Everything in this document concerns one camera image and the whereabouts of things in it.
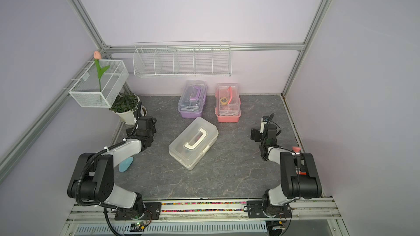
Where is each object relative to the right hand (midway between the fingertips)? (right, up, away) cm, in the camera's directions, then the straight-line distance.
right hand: (261, 127), depth 95 cm
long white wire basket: (-47, +42, +3) cm, 63 cm away
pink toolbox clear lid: (-19, +15, +5) cm, 25 cm away
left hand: (-70, +1, -5) cm, 70 cm away
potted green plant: (-79, +13, -4) cm, 80 cm away
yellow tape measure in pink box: (-22, +16, +12) cm, 30 cm away
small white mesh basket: (-89, +19, -19) cm, 93 cm away
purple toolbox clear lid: (-43, +20, +11) cm, 48 cm away
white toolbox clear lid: (-41, -9, -15) cm, 44 cm away
